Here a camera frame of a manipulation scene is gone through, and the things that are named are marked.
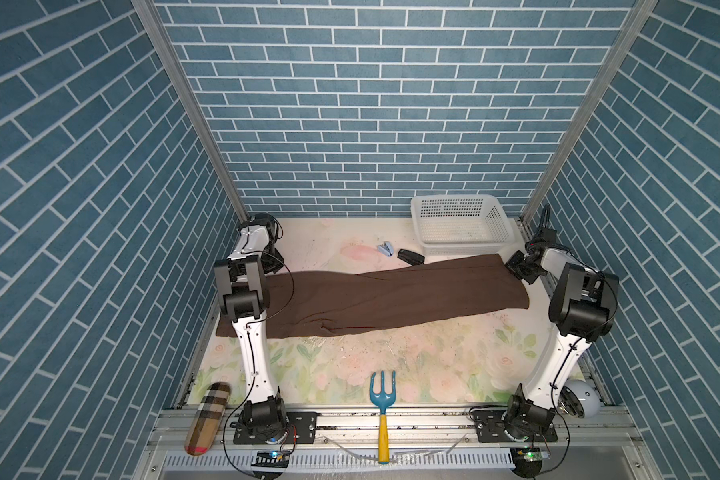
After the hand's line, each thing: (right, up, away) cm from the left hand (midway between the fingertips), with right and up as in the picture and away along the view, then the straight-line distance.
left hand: (269, 270), depth 104 cm
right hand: (+85, +2, 0) cm, 85 cm away
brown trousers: (+31, -8, -2) cm, 32 cm away
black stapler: (+50, +4, +4) cm, 50 cm away
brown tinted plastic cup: (-4, -34, -32) cm, 46 cm away
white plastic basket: (+69, +16, +16) cm, 73 cm away
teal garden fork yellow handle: (+39, -32, -25) cm, 57 cm away
